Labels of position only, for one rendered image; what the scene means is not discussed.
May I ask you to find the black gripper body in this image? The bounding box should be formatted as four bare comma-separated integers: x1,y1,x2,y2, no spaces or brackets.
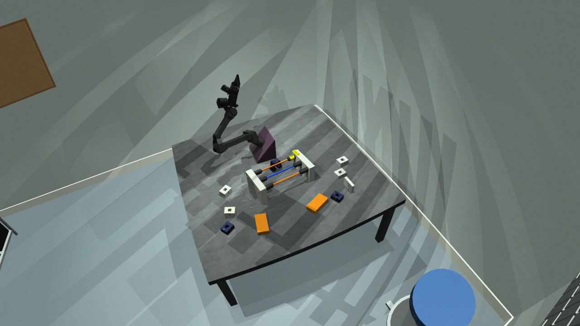
229,88,239,99

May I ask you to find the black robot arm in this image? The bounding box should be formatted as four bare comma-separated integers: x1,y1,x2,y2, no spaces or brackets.
213,85,265,154

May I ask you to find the orange rectangular block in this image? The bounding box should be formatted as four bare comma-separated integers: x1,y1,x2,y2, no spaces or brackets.
306,193,328,214
255,213,270,235

